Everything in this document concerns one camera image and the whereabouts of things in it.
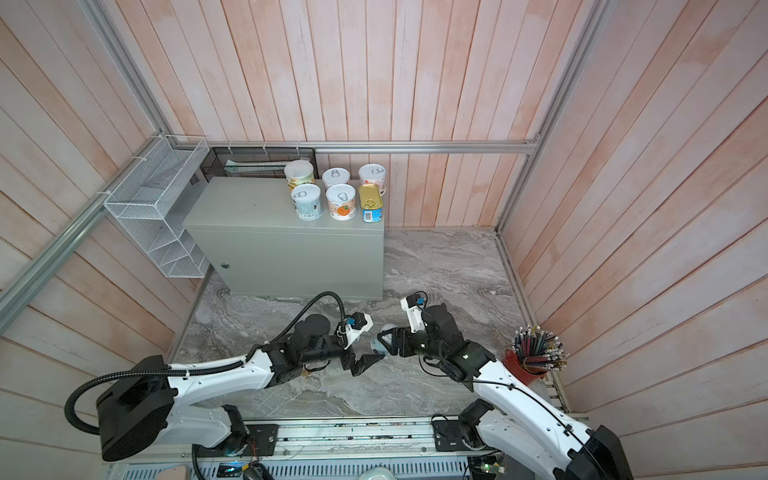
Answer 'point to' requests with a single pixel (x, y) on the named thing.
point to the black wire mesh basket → (254, 161)
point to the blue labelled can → (376, 344)
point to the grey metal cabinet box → (258, 247)
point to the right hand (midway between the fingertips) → (388, 334)
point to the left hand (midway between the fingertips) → (374, 345)
